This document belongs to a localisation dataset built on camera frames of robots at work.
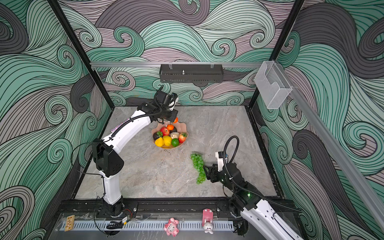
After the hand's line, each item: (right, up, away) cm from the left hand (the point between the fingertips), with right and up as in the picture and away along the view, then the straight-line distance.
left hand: (175, 112), depth 85 cm
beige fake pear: (-1, -14, +9) cm, 17 cm away
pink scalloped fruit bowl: (+2, -10, +18) cm, 21 cm away
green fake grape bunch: (+13, -29, -1) cm, 32 cm away
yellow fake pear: (-10, -18, +5) cm, 21 cm away
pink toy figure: (0, -53, -19) cm, 56 cm away
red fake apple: (-8, -12, +12) cm, 19 cm away
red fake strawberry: (+4, -16, +7) cm, 17 cm away
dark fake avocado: (-2, -12, +13) cm, 17 cm away
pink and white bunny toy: (+17, -53, -14) cm, 57 cm away
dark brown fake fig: (-13, -15, +8) cm, 21 cm away
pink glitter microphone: (-44, -10, +18) cm, 49 cm away
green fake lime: (-1, -18, +5) cm, 19 cm away
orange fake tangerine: (+1, -5, -9) cm, 10 cm away
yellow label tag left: (-48, -53, -16) cm, 73 cm away
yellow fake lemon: (-6, -17, +7) cm, 20 cm away
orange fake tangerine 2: (-3, -9, +1) cm, 9 cm away
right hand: (+18, -29, -8) cm, 35 cm away
